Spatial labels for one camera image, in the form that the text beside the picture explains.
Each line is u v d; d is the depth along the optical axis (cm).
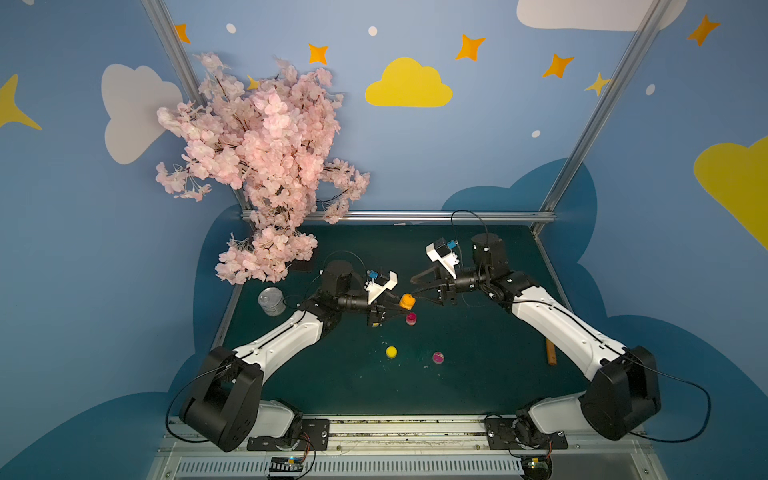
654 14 70
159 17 69
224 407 41
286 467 73
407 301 71
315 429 76
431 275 71
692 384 39
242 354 45
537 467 73
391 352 88
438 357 88
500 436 75
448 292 65
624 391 41
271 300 94
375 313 67
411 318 93
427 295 67
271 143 63
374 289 67
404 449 74
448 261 65
